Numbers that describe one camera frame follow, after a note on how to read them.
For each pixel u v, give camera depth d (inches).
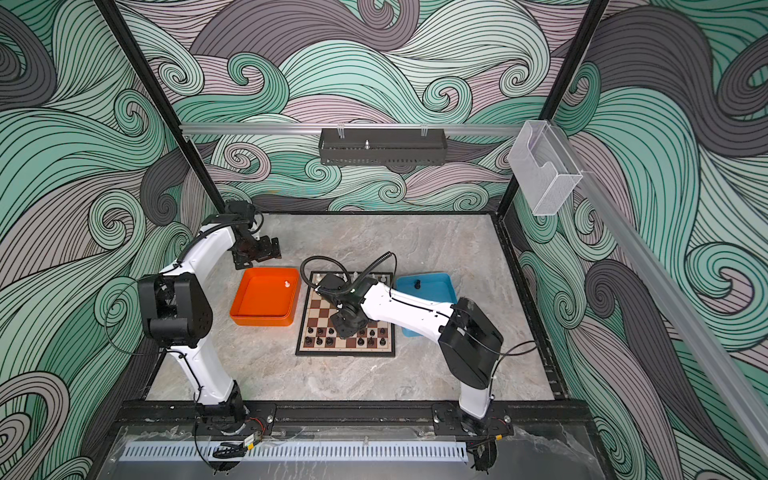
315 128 36.8
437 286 38.6
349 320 27.0
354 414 29.8
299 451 27.4
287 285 38.5
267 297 37.0
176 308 19.6
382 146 37.6
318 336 33.4
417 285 38.4
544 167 31.2
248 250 30.7
